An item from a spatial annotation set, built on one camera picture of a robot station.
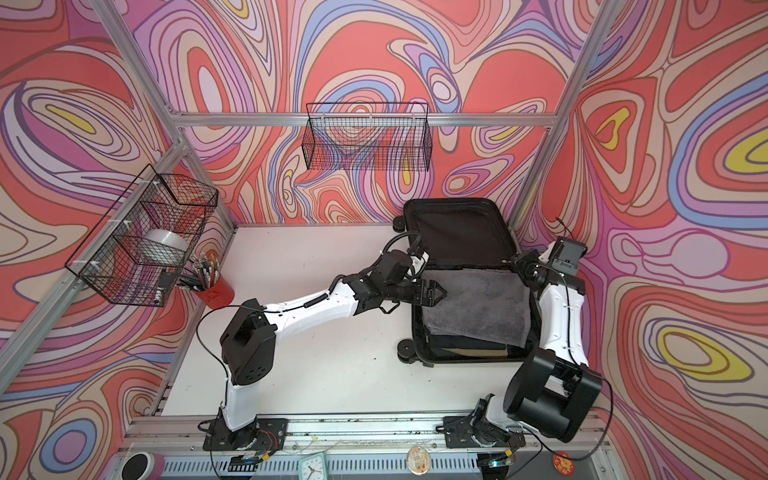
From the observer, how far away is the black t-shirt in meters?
0.83

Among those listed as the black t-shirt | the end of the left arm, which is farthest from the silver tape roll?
the black t-shirt

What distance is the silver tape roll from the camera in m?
0.71
